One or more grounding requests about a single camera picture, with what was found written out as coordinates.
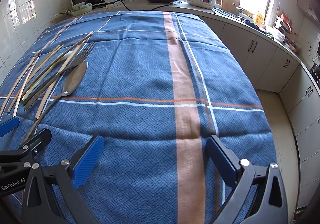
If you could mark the yellow bottle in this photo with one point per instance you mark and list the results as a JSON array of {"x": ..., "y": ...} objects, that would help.
[{"x": 260, "y": 18}]

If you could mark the blue plaid tablecloth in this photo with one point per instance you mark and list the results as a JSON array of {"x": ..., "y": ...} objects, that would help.
[{"x": 140, "y": 76}]

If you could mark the large metal spoon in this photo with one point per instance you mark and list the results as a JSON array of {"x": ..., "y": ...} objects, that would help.
[{"x": 75, "y": 76}]

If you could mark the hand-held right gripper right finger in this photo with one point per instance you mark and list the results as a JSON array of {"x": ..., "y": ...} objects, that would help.
[{"x": 221, "y": 161}]

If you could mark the metal kitchen faucet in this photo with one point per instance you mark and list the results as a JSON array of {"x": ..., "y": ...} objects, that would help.
[{"x": 237, "y": 9}]

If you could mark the stack of white plates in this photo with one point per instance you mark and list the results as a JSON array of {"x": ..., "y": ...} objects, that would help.
[{"x": 278, "y": 35}]

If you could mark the pale green bowl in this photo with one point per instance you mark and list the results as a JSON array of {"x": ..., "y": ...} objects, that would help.
[{"x": 81, "y": 10}]

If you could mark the white ceramic spoon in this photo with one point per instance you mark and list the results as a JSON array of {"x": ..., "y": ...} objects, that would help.
[{"x": 68, "y": 54}]

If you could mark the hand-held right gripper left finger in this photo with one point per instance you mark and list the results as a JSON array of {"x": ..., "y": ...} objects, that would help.
[{"x": 88, "y": 161}]

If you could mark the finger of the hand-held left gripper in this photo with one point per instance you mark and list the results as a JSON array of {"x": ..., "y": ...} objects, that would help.
[
  {"x": 37, "y": 139},
  {"x": 10, "y": 125}
]

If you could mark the metal fork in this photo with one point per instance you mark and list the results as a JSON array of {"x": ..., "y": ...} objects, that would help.
[{"x": 81, "y": 58}]

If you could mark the gas stove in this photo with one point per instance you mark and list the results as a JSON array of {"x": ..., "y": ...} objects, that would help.
[{"x": 316, "y": 71}]

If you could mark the bunch of wooden chopsticks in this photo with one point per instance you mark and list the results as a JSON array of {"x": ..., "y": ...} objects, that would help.
[{"x": 44, "y": 104}]

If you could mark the white wall cabinet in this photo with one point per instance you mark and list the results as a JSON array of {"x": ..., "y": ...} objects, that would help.
[{"x": 308, "y": 4}]

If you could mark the white power strip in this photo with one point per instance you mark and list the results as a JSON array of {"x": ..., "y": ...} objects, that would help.
[{"x": 110, "y": 5}]

